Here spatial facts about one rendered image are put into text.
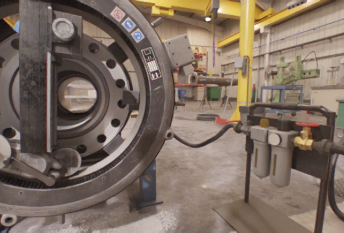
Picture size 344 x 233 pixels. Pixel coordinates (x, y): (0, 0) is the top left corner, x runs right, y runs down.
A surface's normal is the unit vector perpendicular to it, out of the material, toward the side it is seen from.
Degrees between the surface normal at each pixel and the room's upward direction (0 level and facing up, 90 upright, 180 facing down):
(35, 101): 90
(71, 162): 90
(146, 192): 90
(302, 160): 90
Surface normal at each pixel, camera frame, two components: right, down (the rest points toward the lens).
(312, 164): -0.92, 0.04
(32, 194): 0.40, 0.11
